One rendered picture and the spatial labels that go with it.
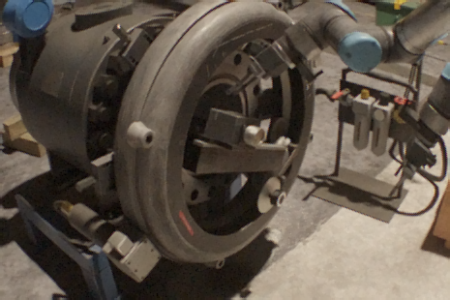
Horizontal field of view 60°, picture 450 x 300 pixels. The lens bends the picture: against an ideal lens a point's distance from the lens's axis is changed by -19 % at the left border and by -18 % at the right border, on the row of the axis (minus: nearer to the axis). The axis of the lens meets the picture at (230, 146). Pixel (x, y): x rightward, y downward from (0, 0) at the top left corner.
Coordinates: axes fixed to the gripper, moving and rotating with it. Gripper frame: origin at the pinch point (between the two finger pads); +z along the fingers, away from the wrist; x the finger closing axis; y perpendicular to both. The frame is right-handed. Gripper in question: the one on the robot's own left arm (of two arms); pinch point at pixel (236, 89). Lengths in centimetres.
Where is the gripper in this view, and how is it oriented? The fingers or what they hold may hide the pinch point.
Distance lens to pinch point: 108.6
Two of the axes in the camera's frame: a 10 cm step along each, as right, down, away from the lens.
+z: -7.8, 5.8, 2.4
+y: -5.8, -8.1, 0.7
